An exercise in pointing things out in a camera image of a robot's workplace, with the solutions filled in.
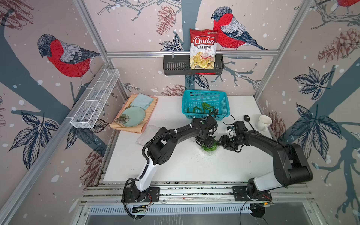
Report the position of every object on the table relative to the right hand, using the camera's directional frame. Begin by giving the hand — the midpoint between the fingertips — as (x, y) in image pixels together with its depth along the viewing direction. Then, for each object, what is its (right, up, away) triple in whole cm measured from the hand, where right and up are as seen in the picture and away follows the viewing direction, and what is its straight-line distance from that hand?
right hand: (219, 144), depth 90 cm
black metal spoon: (+25, +16, +16) cm, 34 cm away
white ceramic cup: (+31, +14, +3) cm, 34 cm away
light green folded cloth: (-60, +31, +29) cm, 73 cm away
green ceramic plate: (-64, +17, +18) cm, 69 cm away
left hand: (-6, +2, -1) cm, 6 cm away
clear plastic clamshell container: (-6, -3, -3) cm, 7 cm away
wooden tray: (-75, +28, +28) cm, 85 cm away
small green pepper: (-6, +25, +23) cm, 34 cm away
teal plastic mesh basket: (-9, +28, +27) cm, 40 cm away
